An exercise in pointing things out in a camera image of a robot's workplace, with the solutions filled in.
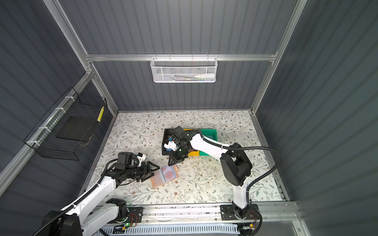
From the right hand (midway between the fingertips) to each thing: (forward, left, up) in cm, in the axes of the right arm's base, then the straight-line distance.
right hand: (171, 165), depth 81 cm
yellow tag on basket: (+23, +41, +17) cm, 50 cm away
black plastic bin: (+25, +7, -9) cm, 28 cm away
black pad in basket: (+10, +45, +22) cm, 51 cm away
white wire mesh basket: (+81, -4, +11) cm, 82 cm away
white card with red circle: (-1, +3, -9) cm, 9 cm away
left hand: (-2, +8, -2) cm, 9 cm away
